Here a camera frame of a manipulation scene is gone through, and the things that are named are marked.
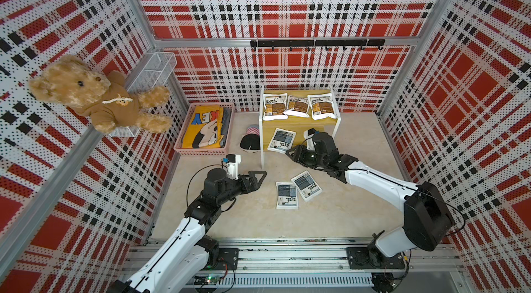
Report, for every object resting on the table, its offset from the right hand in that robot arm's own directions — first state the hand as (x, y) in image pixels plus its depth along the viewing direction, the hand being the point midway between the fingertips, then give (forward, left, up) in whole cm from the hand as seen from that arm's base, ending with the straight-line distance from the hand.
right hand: (290, 153), depth 82 cm
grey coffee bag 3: (-7, -8, -17) cm, 20 cm away
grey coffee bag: (+7, +3, -1) cm, 8 cm away
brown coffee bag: (+10, +6, +17) cm, 20 cm away
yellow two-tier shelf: (+3, -3, +14) cm, 14 cm away
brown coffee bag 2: (+9, -3, +17) cm, 19 cm away
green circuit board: (-41, +28, -16) cm, 52 cm away
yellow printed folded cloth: (+23, +43, -11) cm, 50 cm away
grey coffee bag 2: (-11, +1, -17) cm, 20 cm away
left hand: (-9, +11, -1) cm, 14 cm away
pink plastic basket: (+10, +42, -13) cm, 45 cm away
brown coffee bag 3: (+10, -12, +17) cm, 22 cm away
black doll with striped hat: (+12, +18, -8) cm, 23 cm away
